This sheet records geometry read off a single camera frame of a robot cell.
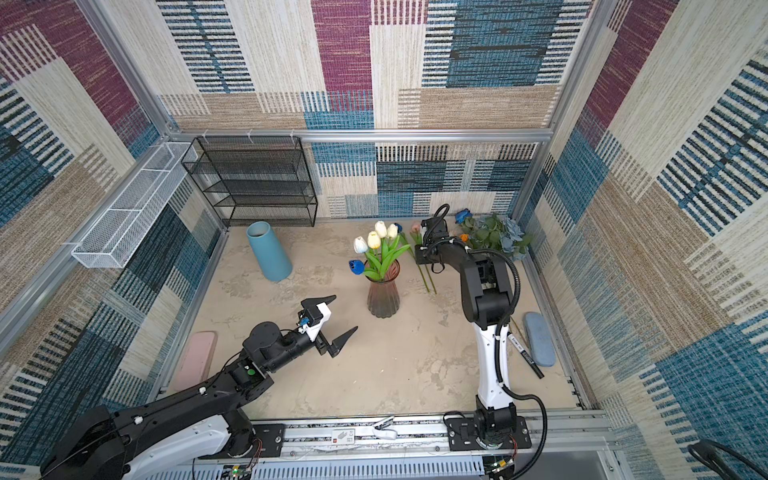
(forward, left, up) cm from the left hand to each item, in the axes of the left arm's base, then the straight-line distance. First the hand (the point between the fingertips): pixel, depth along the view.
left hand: (344, 307), depth 73 cm
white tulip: (+14, -4, +7) cm, 16 cm away
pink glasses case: (-5, +42, -19) cm, 47 cm away
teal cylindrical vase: (+25, +26, -13) cm, 38 cm away
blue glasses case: (-1, -54, -18) cm, 57 cm away
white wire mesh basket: (+10, +54, +12) cm, 56 cm away
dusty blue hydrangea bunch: (+33, -47, -10) cm, 58 cm away
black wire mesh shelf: (+53, +36, -2) cm, 64 cm away
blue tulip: (+7, -4, +6) cm, 10 cm away
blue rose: (+47, -40, -16) cm, 64 cm away
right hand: (+31, -24, -20) cm, 44 cm away
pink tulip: (+39, -22, -20) cm, 49 cm away
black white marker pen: (-6, -49, -20) cm, 53 cm away
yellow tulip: (+12, -7, +10) cm, 18 cm away
